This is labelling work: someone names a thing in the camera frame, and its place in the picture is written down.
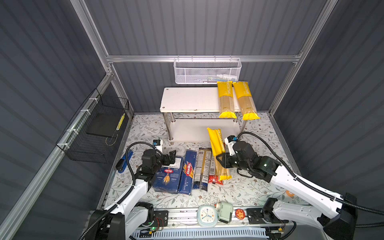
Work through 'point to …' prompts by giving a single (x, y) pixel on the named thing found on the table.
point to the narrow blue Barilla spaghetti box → (187, 179)
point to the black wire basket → (91, 136)
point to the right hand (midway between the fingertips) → (219, 158)
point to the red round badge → (240, 213)
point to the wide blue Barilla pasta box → (169, 178)
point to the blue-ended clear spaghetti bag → (203, 168)
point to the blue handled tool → (121, 164)
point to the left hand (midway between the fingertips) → (168, 150)
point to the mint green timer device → (225, 211)
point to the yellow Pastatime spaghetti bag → (217, 141)
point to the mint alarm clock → (207, 215)
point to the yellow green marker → (120, 121)
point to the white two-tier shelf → (189, 111)
